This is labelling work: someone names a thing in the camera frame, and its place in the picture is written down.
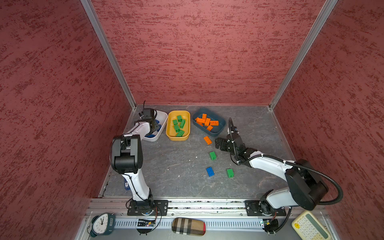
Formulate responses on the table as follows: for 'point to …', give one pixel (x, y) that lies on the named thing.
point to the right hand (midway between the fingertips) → (219, 143)
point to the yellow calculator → (308, 225)
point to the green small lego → (213, 155)
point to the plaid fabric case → (188, 226)
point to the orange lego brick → (201, 121)
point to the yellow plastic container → (172, 120)
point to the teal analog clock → (102, 224)
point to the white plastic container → (162, 117)
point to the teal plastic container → (214, 115)
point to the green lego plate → (180, 133)
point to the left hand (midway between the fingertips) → (152, 129)
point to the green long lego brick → (182, 121)
